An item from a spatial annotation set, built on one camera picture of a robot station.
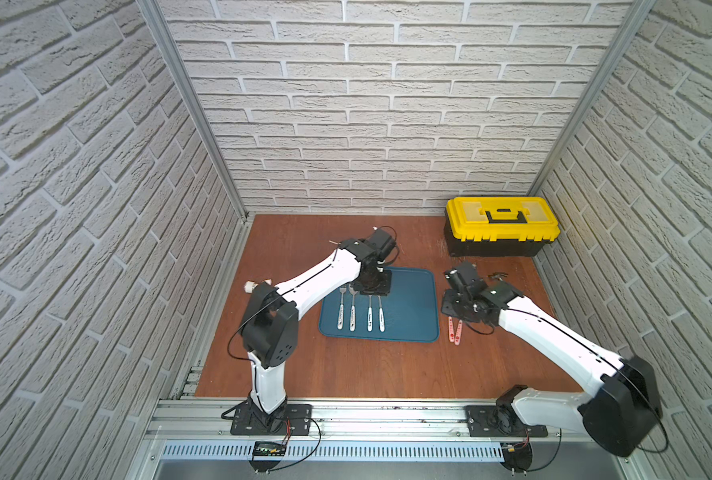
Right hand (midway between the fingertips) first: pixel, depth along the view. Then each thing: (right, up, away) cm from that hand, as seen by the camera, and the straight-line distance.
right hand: (452, 305), depth 83 cm
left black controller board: (-49, -34, -11) cm, 61 cm away
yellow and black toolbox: (+18, +23, +12) cm, 32 cm away
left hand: (-21, +6, +4) cm, 22 cm away
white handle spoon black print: (-20, -5, +7) cm, 22 cm away
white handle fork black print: (-23, -5, +8) cm, 25 cm away
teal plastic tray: (-11, -4, +8) cm, 14 cm away
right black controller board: (+12, -33, -13) cm, 38 cm away
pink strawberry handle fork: (+3, -9, +5) cm, 11 cm away
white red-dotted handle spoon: (-29, -3, +9) cm, 30 cm away
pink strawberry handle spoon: (+1, -9, +6) cm, 11 cm away
